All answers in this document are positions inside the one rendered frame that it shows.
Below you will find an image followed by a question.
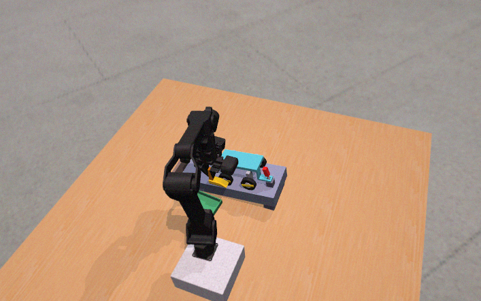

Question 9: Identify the green tray floor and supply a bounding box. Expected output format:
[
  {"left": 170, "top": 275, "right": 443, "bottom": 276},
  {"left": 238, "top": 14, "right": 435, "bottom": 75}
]
[{"left": 197, "top": 193, "right": 219, "bottom": 212}]

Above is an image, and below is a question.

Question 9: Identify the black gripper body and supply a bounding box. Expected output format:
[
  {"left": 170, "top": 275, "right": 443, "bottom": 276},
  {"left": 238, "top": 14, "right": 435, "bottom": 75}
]
[{"left": 180, "top": 142, "right": 239, "bottom": 176}]

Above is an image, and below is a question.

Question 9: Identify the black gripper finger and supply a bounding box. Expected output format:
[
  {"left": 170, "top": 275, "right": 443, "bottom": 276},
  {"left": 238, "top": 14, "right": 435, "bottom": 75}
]
[
  {"left": 210, "top": 167, "right": 220, "bottom": 178},
  {"left": 199, "top": 163, "right": 209, "bottom": 176}
]

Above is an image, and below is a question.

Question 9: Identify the teal wheeled trolley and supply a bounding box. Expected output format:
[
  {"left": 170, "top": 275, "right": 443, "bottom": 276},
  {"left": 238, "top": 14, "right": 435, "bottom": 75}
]
[{"left": 219, "top": 149, "right": 273, "bottom": 190}]

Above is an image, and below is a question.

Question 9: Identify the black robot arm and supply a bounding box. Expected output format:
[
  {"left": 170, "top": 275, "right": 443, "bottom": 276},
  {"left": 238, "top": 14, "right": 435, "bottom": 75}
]
[{"left": 163, "top": 107, "right": 226, "bottom": 262}]

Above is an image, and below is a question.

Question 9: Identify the grey-blue ramp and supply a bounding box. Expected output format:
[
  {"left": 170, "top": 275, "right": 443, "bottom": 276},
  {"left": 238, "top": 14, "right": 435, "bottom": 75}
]
[{"left": 172, "top": 159, "right": 287, "bottom": 210}]

